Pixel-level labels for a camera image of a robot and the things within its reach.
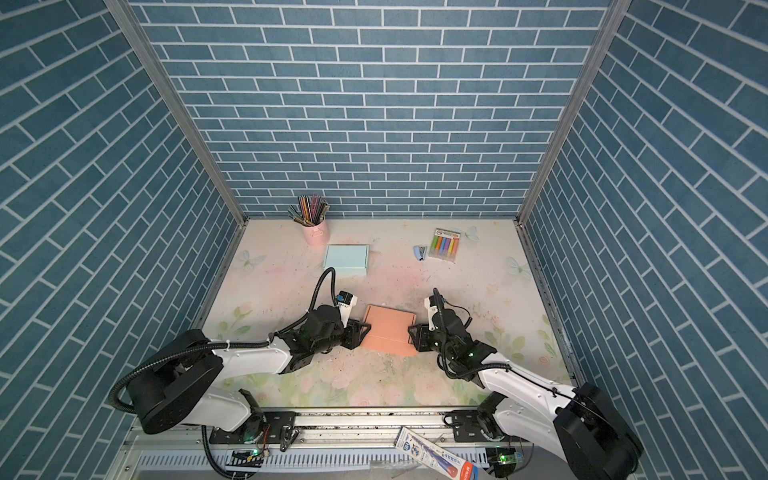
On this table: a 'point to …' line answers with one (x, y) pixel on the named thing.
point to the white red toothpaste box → (435, 456)
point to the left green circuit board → (245, 458)
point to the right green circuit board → (502, 459)
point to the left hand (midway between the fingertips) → (367, 327)
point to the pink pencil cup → (318, 235)
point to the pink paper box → (389, 332)
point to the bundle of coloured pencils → (311, 210)
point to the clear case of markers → (445, 245)
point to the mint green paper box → (347, 259)
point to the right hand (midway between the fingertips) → (409, 326)
